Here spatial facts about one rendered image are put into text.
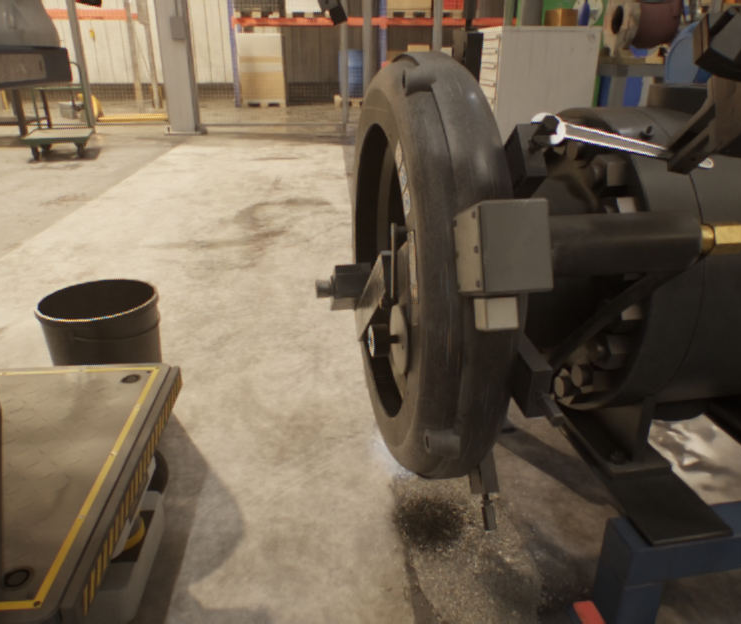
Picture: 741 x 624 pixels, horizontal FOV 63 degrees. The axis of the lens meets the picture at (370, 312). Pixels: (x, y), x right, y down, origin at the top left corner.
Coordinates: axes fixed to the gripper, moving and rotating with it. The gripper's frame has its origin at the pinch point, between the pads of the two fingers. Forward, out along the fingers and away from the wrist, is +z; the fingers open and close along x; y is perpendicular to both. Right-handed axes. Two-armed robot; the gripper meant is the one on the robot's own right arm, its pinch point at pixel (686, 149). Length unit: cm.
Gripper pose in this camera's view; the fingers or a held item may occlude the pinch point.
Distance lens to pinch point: 83.7
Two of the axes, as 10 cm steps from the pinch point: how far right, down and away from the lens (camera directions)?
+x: 1.5, -9.4, 3.2
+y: 9.8, 1.8, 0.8
